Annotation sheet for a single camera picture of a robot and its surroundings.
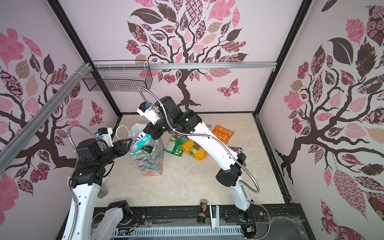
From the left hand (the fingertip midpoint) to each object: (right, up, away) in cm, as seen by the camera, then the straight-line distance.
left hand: (131, 142), depth 72 cm
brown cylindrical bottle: (+35, -35, +1) cm, 50 cm away
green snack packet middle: (+18, -4, +26) cm, 32 cm away
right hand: (+10, +8, -8) cm, 15 cm away
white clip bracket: (+41, -38, -2) cm, 56 cm away
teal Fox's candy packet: (+8, +1, -8) cm, 11 cm away
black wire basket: (-18, +41, +23) cm, 50 cm away
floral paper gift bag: (+9, -8, +2) cm, 12 cm away
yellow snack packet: (+29, -6, +22) cm, 36 cm away
